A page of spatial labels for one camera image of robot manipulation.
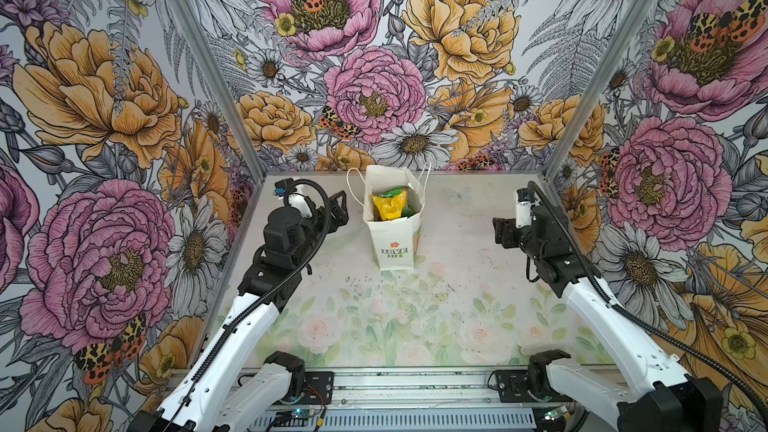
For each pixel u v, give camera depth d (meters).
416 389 0.76
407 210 0.90
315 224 0.53
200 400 0.39
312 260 0.54
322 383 0.75
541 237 0.61
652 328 0.44
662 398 0.39
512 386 0.74
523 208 0.70
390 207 0.81
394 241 0.82
